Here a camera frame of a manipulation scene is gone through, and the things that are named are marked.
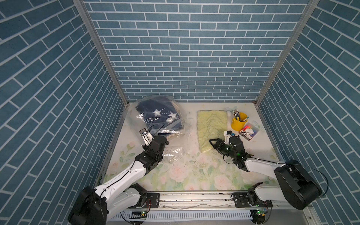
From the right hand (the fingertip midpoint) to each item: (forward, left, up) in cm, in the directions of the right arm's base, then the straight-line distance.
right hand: (211, 142), depth 87 cm
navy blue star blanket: (+19, +35, +3) cm, 40 cm away
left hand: (-2, +33, +6) cm, 33 cm away
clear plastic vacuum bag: (-4, +22, -7) cm, 23 cm away
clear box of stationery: (+14, -29, -6) cm, 33 cm away
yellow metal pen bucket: (+18, -21, -4) cm, 28 cm away
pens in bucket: (+19, -17, +6) cm, 26 cm away
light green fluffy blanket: (+18, -2, -4) cm, 18 cm away
